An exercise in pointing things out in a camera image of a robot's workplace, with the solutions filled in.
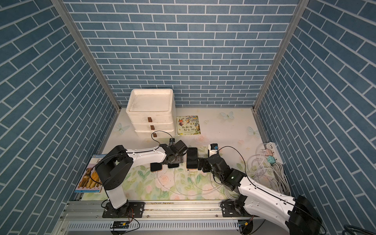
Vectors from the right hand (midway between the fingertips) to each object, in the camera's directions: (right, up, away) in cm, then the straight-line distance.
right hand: (203, 158), depth 81 cm
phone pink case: (-7, -2, +10) cm, 12 cm away
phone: (-28, -6, +6) cm, 30 cm away
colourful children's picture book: (-10, +18, +28) cm, 35 cm away
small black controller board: (-42, -30, -9) cm, 52 cm away
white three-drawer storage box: (-31, +27, +4) cm, 41 cm away
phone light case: (-18, -6, +6) cm, 20 cm away
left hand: (-15, -4, +11) cm, 19 cm away
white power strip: (+47, +1, +13) cm, 49 cm away
